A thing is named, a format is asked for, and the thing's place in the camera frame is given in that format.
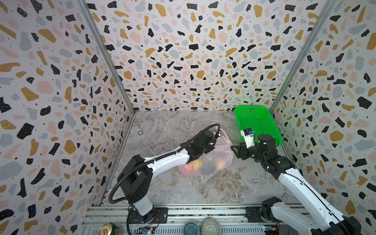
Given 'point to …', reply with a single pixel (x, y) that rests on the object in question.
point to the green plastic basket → (259, 119)
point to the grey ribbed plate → (211, 226)
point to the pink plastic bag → (218, 158)
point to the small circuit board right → (270, 229)
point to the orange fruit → (189, 166)
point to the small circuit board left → (142, 230)
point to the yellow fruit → (197, 164)
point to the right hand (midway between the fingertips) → (234, 142)
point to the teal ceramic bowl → (191, 227)
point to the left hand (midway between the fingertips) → (210, 135)
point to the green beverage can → (109, 228)
